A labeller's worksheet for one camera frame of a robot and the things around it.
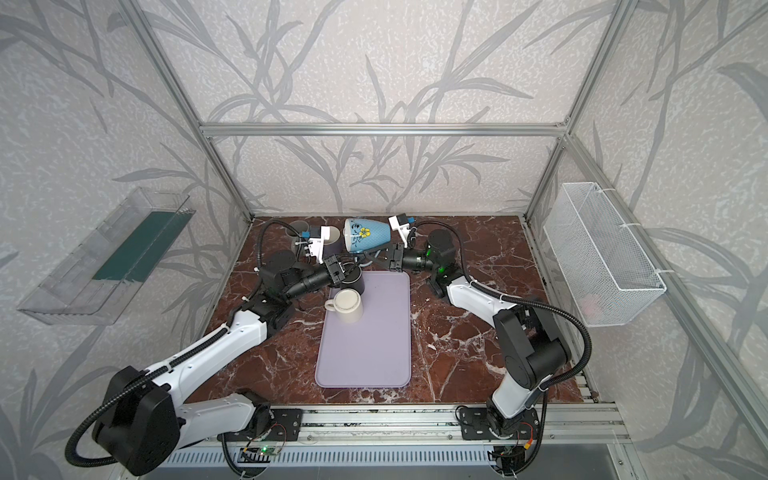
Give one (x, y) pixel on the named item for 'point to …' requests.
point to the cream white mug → (347, 304)
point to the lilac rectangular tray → (375, 351)
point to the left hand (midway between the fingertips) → (367, 252)
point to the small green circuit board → (267, 451)
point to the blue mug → (361, 235)
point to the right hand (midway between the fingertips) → (367, 250)
